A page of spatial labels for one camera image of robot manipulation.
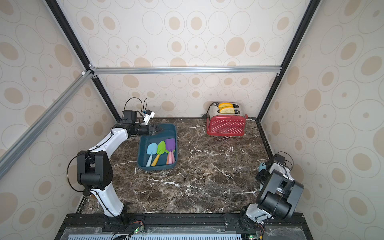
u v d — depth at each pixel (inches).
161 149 39.4
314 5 26.6
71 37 30.1
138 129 30.5
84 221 29.4
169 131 43.0
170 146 39.4
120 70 35.9
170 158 36.2
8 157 20.0
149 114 32.6
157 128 32.0
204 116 45.9
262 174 30.3
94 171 19.4
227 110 38.3
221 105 39.7
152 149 39.4
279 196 17.9
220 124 39.4
